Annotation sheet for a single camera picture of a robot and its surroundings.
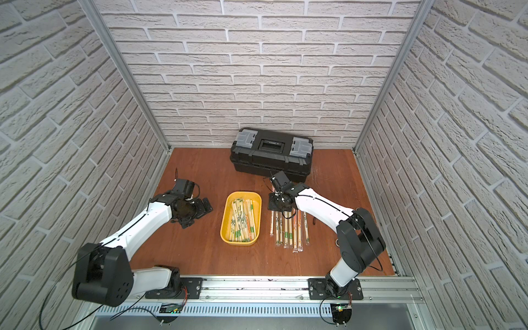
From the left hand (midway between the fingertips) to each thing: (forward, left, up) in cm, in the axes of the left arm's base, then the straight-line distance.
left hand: (208, 209), depth 86 cm
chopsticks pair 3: (-7, -34, -7) cm, 35 cm away
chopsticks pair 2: (-5, -31, -7) cm, 32 cm away
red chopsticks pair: (-6, -39, -7) cm, 40 cm away
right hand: (+2, -28, +1) cm, 28 cm away
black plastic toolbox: (+25, -25, +10) cm, 36 cm away
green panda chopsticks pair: (-11, -43, -7) cm, 45 cm away
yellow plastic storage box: (-1, -14, -6) cm, 16 cm away
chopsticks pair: (-6, -28, 0) cm, 28 cm away
